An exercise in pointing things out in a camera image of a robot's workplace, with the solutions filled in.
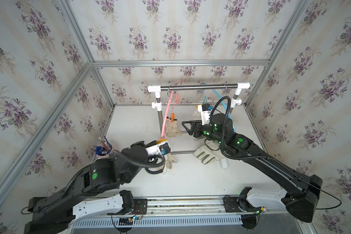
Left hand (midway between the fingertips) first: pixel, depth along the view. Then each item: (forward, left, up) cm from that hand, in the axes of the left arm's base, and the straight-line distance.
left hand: (155, 142), depth 59 cm
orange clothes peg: (+20, -7, -8) cm, 23 cm away
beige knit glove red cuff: (+3, -6, -24) cm, 24 cm away
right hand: (+11, -15, -1) cm, 18 cm away
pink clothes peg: (+60, -11, -30) cm, 69 cm away
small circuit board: (-24, +15, -34) cm, 44 cm away
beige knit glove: (+19, -6, -17) cm, 27 cm away
